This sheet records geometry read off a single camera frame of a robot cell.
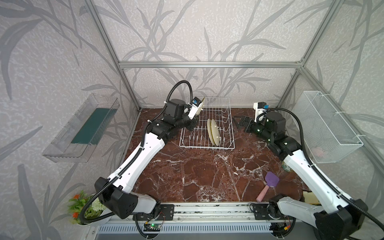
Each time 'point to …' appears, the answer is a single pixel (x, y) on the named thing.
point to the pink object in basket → (317, 151)
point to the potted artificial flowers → (75, 204)
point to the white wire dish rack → (218, 108)
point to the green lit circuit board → (152, 227)
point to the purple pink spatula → (271, 180)
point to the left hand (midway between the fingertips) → (197, 115)
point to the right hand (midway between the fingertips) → (237, 117)
